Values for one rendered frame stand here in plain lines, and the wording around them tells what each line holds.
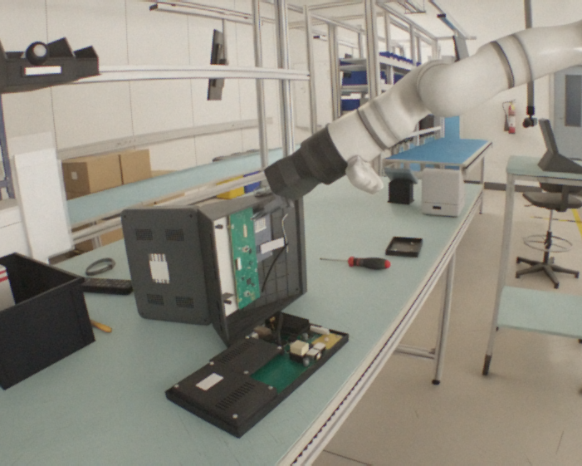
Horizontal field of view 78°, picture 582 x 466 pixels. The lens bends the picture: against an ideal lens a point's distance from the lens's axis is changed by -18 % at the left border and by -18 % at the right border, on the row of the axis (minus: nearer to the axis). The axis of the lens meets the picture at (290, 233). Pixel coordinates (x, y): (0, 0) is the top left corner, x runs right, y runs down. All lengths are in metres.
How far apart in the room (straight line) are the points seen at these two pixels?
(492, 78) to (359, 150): 0.21
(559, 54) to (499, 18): 6.59
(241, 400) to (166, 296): 0.30
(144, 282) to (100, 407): 0.27
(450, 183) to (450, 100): 0.82
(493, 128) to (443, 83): 6.53
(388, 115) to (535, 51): 0.22
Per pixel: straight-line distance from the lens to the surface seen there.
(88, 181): 4.11
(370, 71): 3.30
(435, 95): 0.55
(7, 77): 0.85
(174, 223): 0.70
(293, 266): 0.81
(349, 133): 0.58
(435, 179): 1.36
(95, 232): 2.09
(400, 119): 0.58
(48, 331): 0.72
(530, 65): 0.60
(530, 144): 7.07
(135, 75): 1.29
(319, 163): 0.60
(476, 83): 0.57
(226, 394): 0.54
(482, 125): 7.09
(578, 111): 7.16
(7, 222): 0.98
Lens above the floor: 1.36
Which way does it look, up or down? 17 degrees down
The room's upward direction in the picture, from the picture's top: 3 degrees counter-clockwise
